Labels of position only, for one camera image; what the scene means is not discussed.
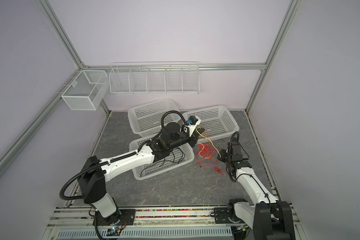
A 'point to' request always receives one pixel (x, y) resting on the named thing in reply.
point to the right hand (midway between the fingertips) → (224, 153)
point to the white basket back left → (145, 119)
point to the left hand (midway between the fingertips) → (204, 130)
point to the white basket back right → (217, 121)
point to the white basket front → (180, 157)
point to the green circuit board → (115, 231)
